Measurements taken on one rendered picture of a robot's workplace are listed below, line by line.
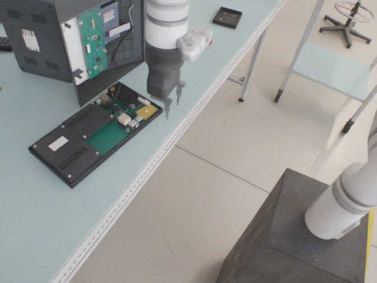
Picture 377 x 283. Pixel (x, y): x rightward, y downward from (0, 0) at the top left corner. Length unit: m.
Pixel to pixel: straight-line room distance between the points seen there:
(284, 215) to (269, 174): 1.14
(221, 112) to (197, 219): 0.86
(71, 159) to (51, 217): 0.11
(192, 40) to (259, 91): 1.92
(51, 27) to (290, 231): 0.70
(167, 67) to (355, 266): 0.61
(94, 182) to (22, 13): 0.38
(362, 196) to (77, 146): 0.55
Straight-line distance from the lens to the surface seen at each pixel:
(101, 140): 0.61
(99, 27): 0.66
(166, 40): 0.50
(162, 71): 0.54
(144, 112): 0.65
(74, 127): 0.62
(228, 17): 1.07
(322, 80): 2.23
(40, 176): 0.60
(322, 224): 0.72
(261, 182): 1.83
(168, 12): 0.48
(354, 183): 0.60
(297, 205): 0.78
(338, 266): 0.77
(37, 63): 0.78
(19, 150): 0.65
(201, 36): 0.52
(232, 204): 1.71
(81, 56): 0.66
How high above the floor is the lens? 1.48
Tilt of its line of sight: 51 degrees down
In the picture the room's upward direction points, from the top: 9 degrees clockwise
